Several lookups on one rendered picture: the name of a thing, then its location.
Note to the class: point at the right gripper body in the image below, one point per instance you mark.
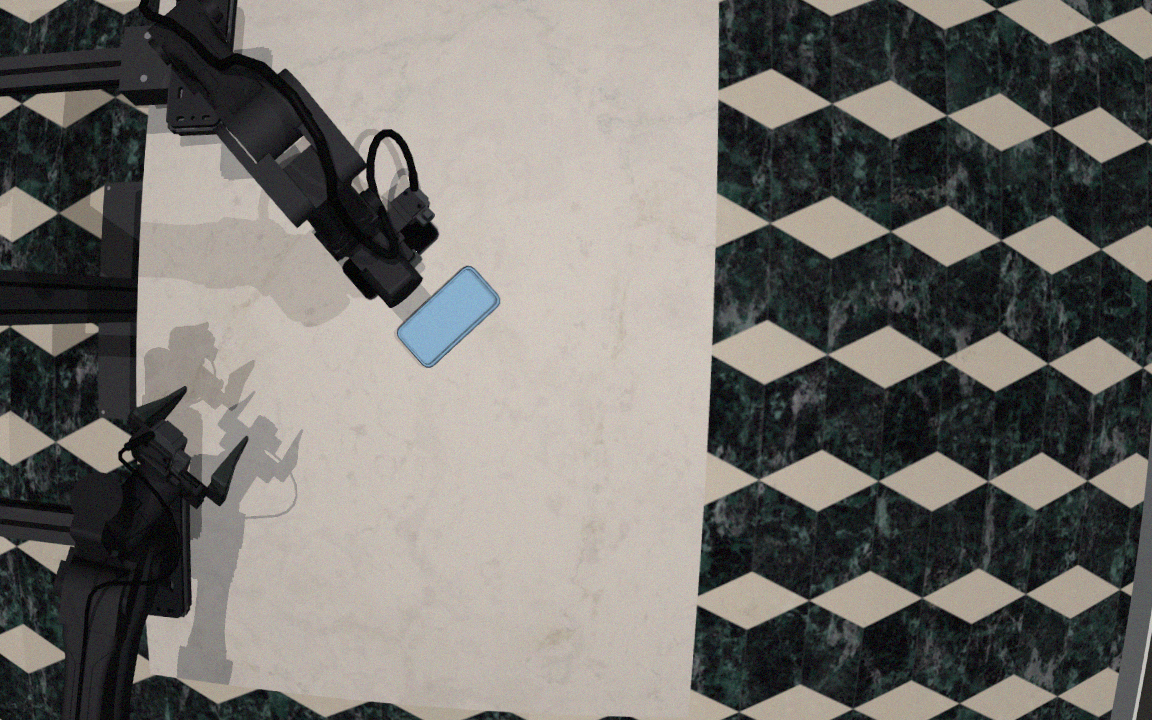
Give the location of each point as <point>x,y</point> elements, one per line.
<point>154,462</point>

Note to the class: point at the black smartphone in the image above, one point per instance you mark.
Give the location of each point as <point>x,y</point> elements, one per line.
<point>417,237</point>

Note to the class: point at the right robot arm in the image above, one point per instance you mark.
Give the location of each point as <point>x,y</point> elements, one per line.
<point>102,516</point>

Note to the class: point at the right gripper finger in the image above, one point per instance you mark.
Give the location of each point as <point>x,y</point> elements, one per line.
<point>224,473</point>
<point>152,413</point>

